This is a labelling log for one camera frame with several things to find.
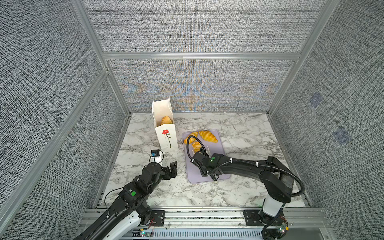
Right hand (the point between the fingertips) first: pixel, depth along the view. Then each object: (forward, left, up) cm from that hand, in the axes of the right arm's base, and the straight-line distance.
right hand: (206, 167), depth 87 cm
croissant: (+22, -3, +1) cm, 22 cm away
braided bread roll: (+13, +5, +3) cm, 15 cm away
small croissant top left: (+8, +8, +17) cm, 20 cm away
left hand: (-3, +19, +12) cm, 23 cm away
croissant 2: (+29, +26, +10) cm, 40 cm away
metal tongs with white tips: (-7, -4, +4) cm, 9 cm away
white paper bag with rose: (+14, +23, +15) cm, 31 cm away
